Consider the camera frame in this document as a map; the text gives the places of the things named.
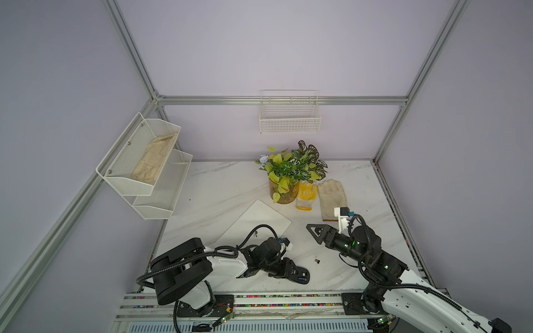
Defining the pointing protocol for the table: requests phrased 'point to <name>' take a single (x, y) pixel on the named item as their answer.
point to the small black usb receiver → (317, 261)
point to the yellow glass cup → (306, 195)
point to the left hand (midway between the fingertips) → (297, 276)
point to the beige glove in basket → (150, 164)
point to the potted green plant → (286, 168)
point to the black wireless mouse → (300, 275)
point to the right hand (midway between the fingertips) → (311, 231)
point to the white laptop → (258, 223)
